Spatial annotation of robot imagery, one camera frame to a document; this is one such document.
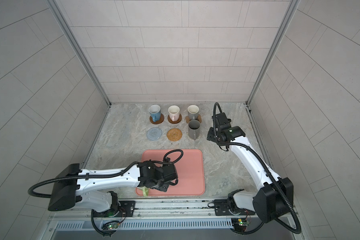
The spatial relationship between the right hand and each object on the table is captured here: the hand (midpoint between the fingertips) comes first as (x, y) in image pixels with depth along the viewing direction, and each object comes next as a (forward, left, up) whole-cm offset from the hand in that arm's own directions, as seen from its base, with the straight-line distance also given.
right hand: (210, 135), depth 81 cm
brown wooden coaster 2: (+22, +18, -13) cm, 31 cm away
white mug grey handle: (+23, +7, -5) cm, 25 cm away
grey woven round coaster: (+13, +34, -14) cm, 39 cm away
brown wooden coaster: (+20, +32, -11) cm, 39 cm away
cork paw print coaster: (+24, +3, -13) cm, 27 cm away
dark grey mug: (+8, +8, -4) cm, 12 cm away
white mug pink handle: (+25, +20, -6) cm, 33 cm away
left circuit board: (-36, +48, -11) cm, 61 cm away
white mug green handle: (-24, +34, -6) cm, 42 cm away
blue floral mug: (+28, +34, -7) cm, 44 cm away
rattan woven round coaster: (+12, +21, -14) cm, 28 cm away
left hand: (-22, +23, -11) cm, 33 cm away
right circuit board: (-38, -11, -16) cm, 43 cm away
